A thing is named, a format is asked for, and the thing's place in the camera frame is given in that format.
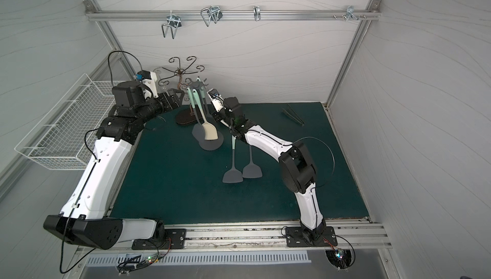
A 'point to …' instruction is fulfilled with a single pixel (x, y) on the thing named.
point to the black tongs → (302, 123)
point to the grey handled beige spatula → (202, 100)
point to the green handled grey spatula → (233, 175)
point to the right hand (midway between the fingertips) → (214, 99)
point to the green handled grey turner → (252, 170)
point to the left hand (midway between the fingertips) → (176, 94)
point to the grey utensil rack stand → (206, 144)
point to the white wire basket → (64, 138)
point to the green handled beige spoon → (210, 133)
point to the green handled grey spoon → (197, 130)
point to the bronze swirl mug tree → (184, 115)
